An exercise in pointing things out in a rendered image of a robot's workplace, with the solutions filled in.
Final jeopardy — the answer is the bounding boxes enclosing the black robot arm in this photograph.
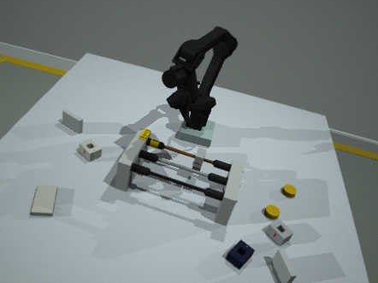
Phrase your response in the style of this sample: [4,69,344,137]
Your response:
[162,26,237,131]

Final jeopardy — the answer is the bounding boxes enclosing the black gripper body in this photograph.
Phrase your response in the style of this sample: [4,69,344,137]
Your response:
[179,80,216,110]

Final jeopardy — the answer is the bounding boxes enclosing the yellow short cylinder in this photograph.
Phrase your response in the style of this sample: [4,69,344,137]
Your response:
[264,205,280,220]
[282,184,297,198]

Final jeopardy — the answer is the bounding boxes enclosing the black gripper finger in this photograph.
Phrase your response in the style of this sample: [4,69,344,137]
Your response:
[195,106,214,127]
[179,103,190,123]

